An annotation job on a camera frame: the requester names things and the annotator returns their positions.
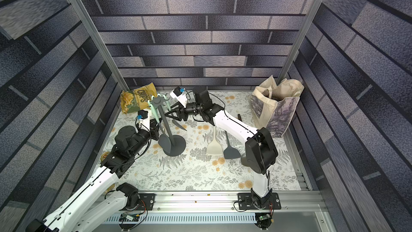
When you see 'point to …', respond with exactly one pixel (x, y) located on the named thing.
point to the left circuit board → (129, 217)
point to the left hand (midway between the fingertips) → (160, 117)
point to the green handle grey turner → (230, 152)
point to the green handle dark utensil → (163, 139)
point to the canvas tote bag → (273, 106)
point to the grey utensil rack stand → (177, 143)
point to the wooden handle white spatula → (214, 147)
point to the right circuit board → (265, 217)
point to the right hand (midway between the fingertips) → (166, 111)
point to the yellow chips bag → (138, 99)
